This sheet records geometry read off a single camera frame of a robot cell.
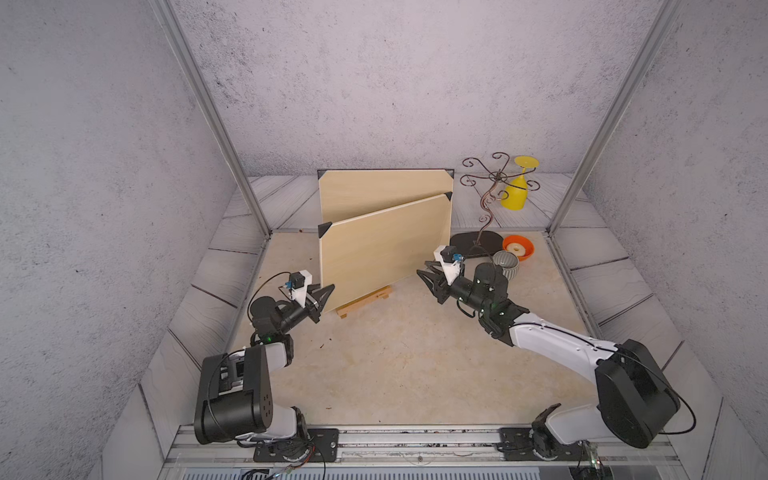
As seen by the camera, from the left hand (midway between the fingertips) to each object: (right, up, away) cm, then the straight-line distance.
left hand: (332, 287), depth 83 cm
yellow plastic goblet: (+57, +29, +18) cm, 66 cm away
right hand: (+25, +6, -5) cm, 26 cm away
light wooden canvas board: (+1, +30, +24) cm, 38 cm away
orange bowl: (+63, +13, +29) cm, 70 cm away
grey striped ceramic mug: (+58, +6, +25) cm, 63 cm away
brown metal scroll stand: (+48, +13, +32) cm, 59 cm away
